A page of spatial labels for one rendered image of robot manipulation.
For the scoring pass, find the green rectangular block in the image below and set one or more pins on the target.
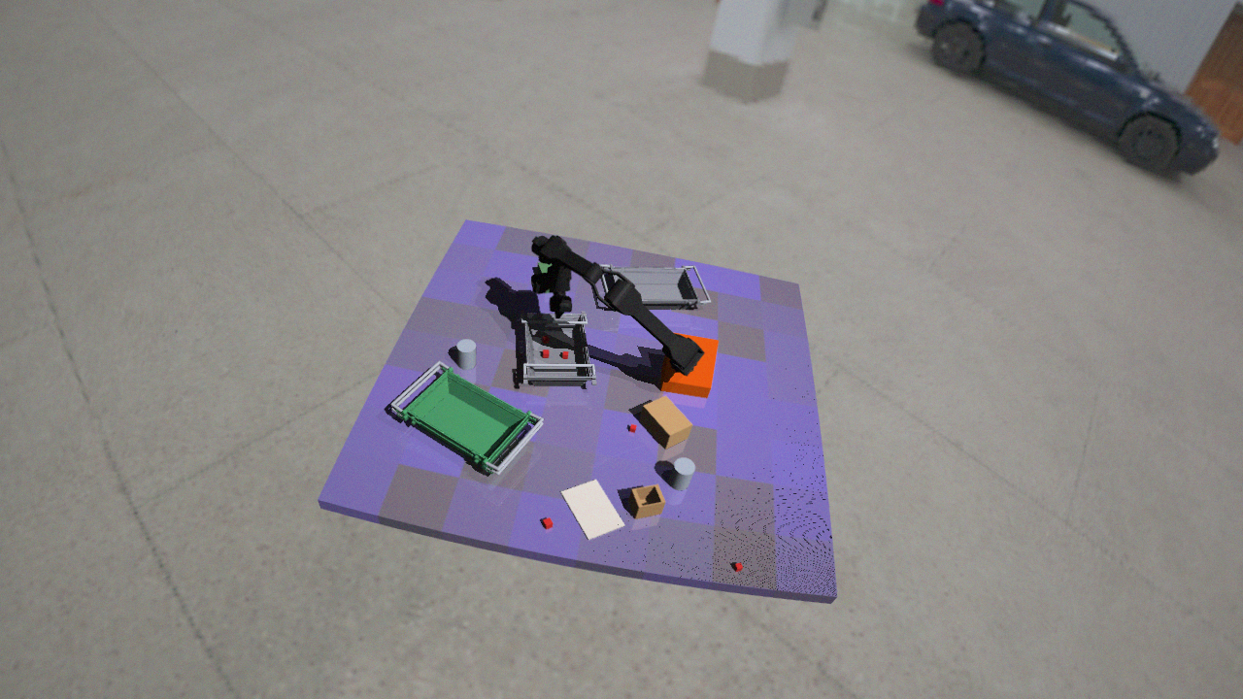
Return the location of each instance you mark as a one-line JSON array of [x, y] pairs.
[[543, 268]]

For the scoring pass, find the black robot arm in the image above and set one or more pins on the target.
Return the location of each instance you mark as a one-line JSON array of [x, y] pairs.
[[684, 353]]

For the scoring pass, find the white flat rectangular sheet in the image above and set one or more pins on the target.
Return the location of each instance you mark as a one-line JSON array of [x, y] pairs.
[[592, 509]]

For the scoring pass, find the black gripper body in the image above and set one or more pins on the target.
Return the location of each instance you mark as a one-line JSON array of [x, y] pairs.
[[560, 302]]

